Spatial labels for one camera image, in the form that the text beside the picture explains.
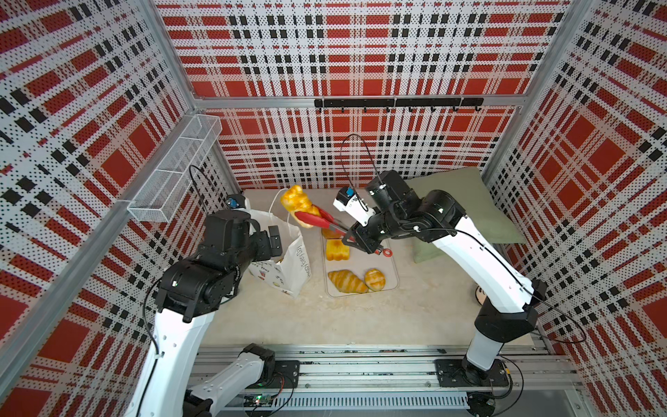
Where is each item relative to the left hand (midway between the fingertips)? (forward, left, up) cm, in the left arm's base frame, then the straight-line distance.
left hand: (263, 235), depth 63 cm
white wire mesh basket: (+28, +47, -15) cm, 57 cm away
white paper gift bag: (0, -3, -20) cm, 20 cm away
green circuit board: (-31, +4, -33) cm, 46 cm away
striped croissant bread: (+2, -20, -31) cm, 37 cm away
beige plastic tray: (+12, -25, -35) cm, 45 cm away
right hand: (0, -23, -1) cm, 23 cm away
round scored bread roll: (+3, -30, -31) cm, 43 cm away
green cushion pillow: (+26, -72, -25) cm, 81 cm away
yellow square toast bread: (+14, -16, -30) cm, 37 cm away
